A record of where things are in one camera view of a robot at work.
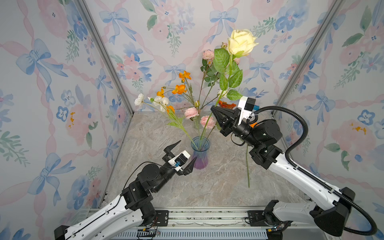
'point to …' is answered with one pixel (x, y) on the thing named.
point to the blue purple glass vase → (200, 145)
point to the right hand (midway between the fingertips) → (213, 107)
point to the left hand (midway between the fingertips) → (185, 147)
